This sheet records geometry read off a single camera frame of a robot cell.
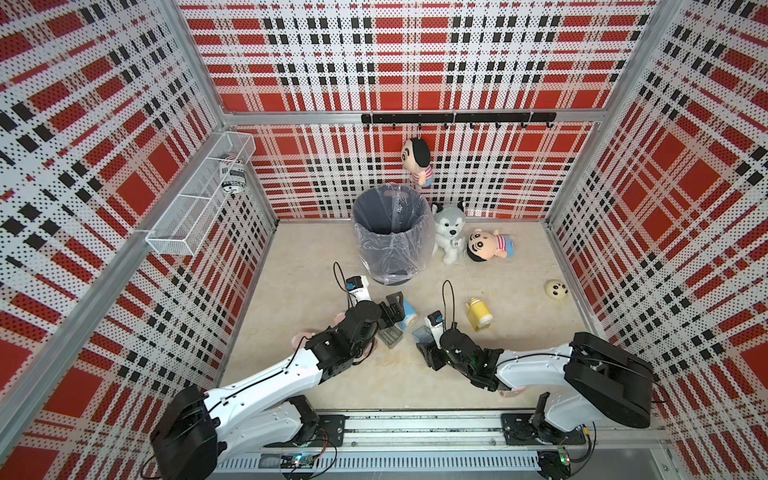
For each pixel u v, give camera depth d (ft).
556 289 3.15
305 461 2.26
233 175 2.54
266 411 1.88
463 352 2.12
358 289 2.25
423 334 2.85
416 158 2.98
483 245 3.35
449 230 3.16
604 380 1.44
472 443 2.41
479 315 2.84
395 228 3.24
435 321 2.48
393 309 2.30
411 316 2.83
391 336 2.97
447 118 2.92
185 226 2.98
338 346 1.91
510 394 2.55
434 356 2.49
